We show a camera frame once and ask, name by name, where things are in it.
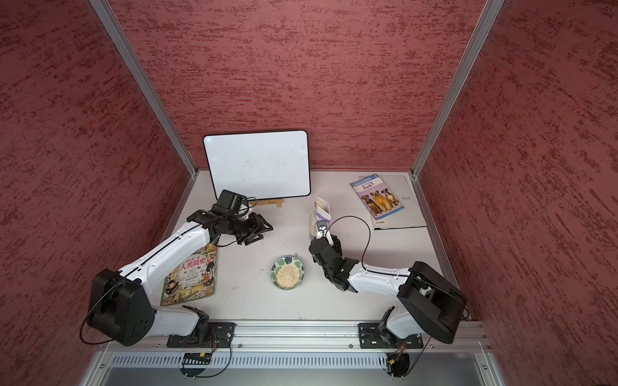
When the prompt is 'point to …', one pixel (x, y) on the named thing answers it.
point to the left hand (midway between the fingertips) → (268, 235)
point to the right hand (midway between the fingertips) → (321, 240)
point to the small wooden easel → (268, 202)
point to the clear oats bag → (321, 212)
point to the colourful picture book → (194, 279)
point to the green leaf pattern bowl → (287, 273)
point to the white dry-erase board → (259, 165)
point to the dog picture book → (376, 197)
